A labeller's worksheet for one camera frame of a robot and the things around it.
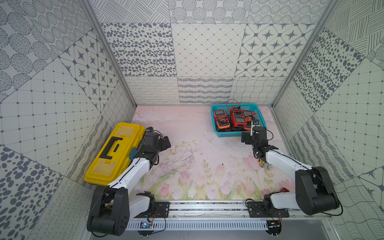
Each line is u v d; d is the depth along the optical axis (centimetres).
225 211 76
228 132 98
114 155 76
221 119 97
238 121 93
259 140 69
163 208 74
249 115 103
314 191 42
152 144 66
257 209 74
